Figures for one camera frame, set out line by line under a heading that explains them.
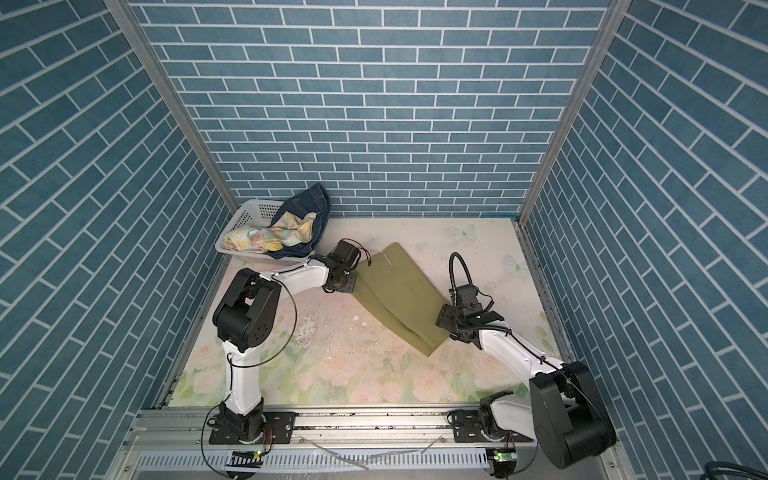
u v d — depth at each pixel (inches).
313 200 42.7
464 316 27.1
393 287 39.3
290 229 42.5
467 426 29.0
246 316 21.0
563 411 16.4
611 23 28.4
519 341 20.8
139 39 29.0
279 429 28.8
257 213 45.3
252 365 19.8
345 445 28.6
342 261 31.8
